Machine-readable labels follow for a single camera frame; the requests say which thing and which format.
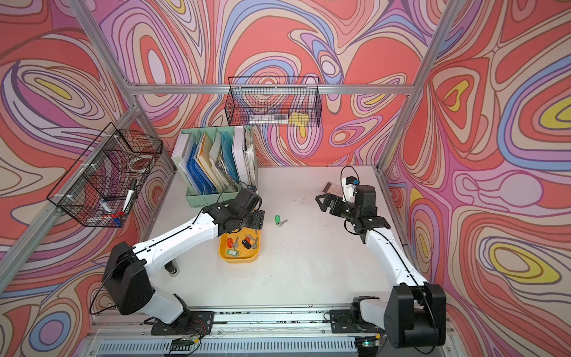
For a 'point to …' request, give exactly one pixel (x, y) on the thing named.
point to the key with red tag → (230, 243)
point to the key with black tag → (250, 243)
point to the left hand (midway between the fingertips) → (258, 217)
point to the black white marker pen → (133, 184)
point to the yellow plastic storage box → (242, 247)
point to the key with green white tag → (233, 253)
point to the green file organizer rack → (215, 163)
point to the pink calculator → (333, 189)
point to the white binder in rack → (239, 157)
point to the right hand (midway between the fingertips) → (326, 206)
